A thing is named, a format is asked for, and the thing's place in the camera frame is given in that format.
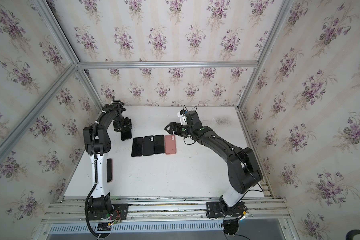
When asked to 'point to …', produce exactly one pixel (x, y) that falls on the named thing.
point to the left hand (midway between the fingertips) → (126, 126)
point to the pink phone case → (170, 144)
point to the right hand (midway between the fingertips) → (168, 130)
